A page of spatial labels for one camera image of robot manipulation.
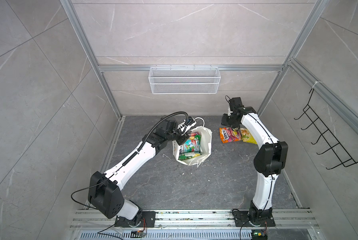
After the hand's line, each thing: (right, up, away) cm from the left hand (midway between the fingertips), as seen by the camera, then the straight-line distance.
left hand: (190, 127), depth 77 cm
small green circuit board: (+33, -52, -7) cm, 62 cm away
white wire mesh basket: (-2, +32, +24) cm, 40 cm away
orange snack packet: (+29, -5, +29) cm, 42 cm away
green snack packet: (+2, -11, +13) cm, 18 cm away
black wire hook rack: (+63, -11, -16) cm, 66 cm away
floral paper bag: (+9, -5, +10) cm, 14 cm away
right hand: (+23, +4, +18) cm, 29 cm away
